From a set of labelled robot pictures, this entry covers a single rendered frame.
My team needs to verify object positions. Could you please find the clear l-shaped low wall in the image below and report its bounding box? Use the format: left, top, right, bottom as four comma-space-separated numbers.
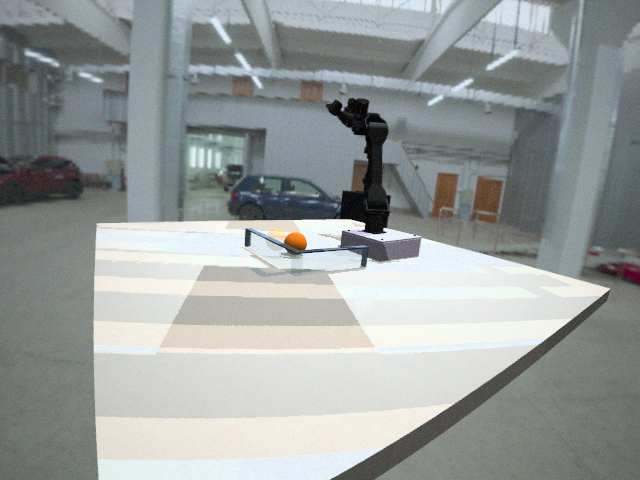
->
245, 230, 368, 276

